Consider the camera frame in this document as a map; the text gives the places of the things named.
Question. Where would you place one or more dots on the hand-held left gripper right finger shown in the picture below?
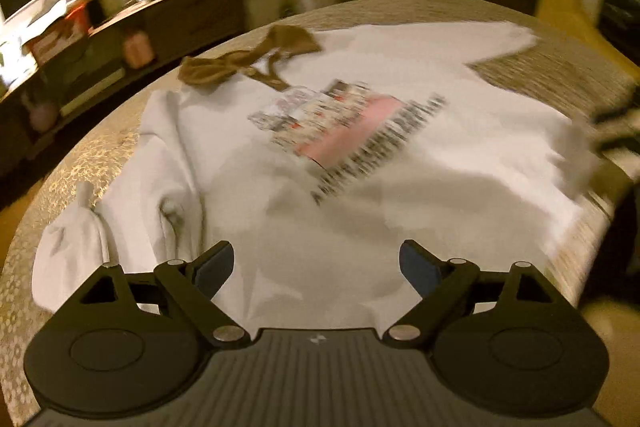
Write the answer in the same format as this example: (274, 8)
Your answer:
(420, 272)

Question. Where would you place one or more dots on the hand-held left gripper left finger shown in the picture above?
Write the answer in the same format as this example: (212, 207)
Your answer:
(215, 269)

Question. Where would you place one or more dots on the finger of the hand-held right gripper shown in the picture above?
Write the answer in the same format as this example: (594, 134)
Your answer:
(617, 122)

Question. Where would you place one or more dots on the white printed sweatshirt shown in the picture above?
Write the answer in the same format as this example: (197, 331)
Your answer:
(400, 187)

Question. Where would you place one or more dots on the tan brown garment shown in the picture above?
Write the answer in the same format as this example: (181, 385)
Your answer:
(235, 62)

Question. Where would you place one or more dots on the white round vase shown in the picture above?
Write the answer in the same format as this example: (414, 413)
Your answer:
(42, 114)

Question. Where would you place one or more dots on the pink jar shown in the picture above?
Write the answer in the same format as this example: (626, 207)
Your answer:
(137, 49)

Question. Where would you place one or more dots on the dark wooden cabinet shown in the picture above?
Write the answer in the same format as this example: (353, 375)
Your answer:
(165, 22)

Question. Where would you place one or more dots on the orange printed carton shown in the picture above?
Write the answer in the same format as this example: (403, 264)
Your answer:
(57, 32)

